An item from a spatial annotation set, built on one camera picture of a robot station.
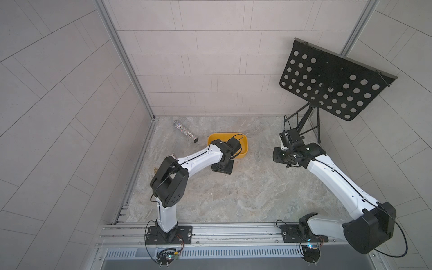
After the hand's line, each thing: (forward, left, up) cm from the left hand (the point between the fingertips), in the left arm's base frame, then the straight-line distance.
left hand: (228, 170), depth 87 cm
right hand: (+2, -22, +12) cm, 25 cm away
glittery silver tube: (+32, +32, 0) cm, 45 cm away
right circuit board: (-35, -35, -5) cm, 49 cm away
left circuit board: (-36, +25, -3) cm, 44 cm away
